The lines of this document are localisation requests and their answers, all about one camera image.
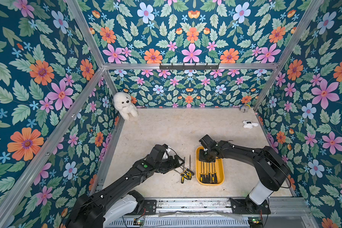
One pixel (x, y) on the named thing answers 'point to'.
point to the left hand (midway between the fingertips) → (182, 164)
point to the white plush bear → (122, 102)
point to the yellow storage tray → (220, 169)
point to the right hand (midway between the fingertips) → (200, 158)
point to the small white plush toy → (249, 124)
